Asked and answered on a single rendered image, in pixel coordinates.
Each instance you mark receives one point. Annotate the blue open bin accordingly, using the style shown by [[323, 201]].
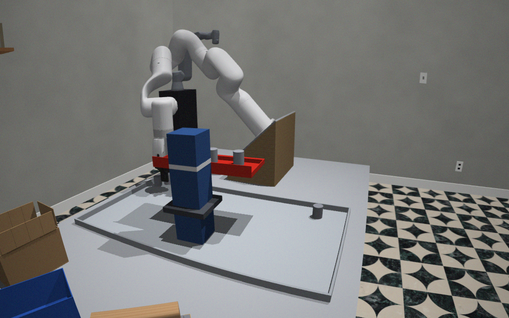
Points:
[[44, 296]]

